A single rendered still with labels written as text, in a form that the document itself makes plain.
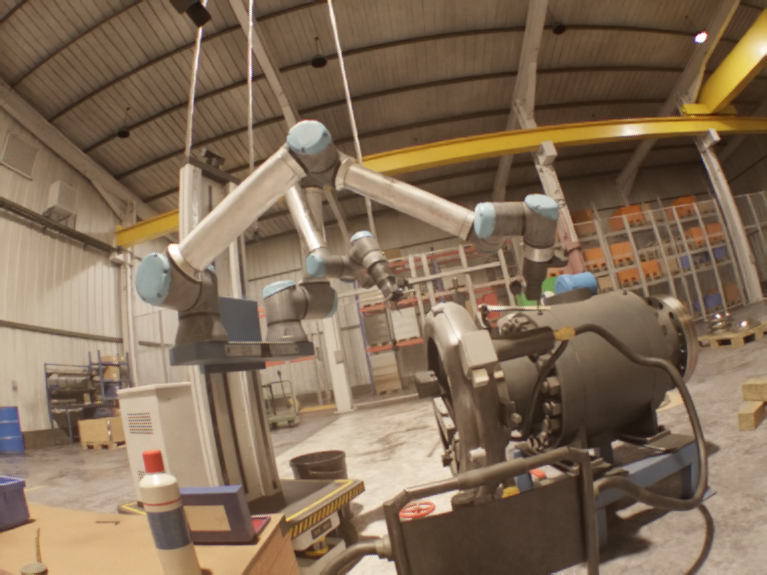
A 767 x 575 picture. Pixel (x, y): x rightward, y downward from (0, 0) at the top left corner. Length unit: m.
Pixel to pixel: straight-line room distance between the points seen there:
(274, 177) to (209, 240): 0.26
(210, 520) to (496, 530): 0.54
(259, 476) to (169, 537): 1.11
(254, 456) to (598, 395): 1.36
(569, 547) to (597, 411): 0.74
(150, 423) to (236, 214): 0.90
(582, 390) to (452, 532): 0.82
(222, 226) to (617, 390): 1.40
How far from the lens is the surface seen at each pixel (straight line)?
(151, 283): 1.20
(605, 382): 1.46
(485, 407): 1.18
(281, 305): 1.66
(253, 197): 1.13
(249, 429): 1.71
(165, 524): 0.67
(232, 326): 1.61
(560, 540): 0.83
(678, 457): 1.58
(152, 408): 1.60
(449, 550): 0.76
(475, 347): 1.11
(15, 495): 1.24
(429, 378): 1.62
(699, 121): 13.93
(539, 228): 1.03
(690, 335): 1.83
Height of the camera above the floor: 0.78
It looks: 12 degrees up
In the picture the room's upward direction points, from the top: 11 degrees counter-clockwise
